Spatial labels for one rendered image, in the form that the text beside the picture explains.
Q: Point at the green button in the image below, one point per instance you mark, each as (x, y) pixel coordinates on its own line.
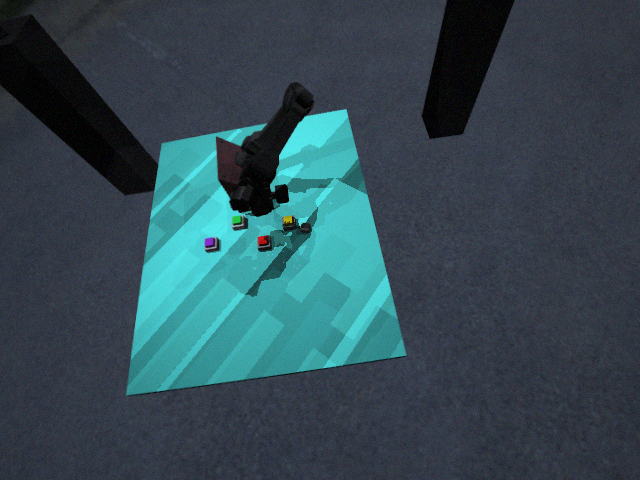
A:
(238, 222)

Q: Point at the yellow button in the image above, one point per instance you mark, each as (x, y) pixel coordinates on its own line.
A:
(289, 223)

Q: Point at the red button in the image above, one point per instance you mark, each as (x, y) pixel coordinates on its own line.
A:
(264, 243)

